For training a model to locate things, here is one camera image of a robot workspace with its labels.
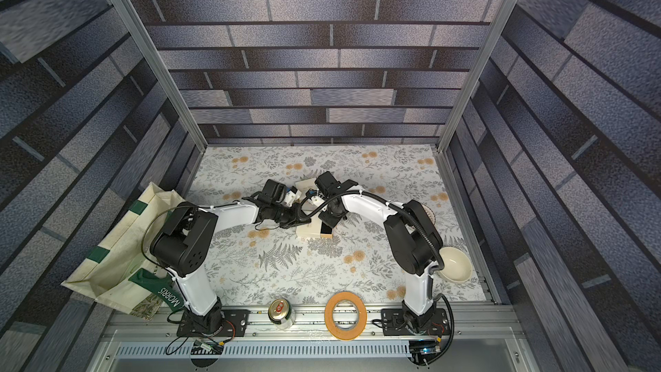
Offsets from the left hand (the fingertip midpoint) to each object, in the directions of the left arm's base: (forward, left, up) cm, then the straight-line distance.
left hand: (312, 219), depth 91 cm
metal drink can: (-31, +6, +5) cm, 32 cm away
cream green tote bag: (-20, +56, +3) cm, 60 cm away
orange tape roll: (-34, -10, -3) cm, 35 cm away
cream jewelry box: (+15, +5, -1) cm, 16 cm away
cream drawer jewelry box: (-3, -1, -2) cm, 4 cm away
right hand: (+3, -6, -1) cm, 7 cm away
